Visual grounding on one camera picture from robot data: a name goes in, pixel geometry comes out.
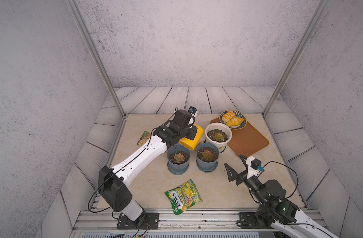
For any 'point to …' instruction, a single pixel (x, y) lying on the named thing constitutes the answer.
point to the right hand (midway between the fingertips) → (234, 160)
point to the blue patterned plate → (238, 114)
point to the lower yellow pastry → (235, 121)
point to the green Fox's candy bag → (183, 196)
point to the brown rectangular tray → (246, 141)
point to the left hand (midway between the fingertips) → (196, 127)
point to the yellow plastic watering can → (192, 144)
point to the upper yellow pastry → (228, 116)
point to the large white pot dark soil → (218, 134)
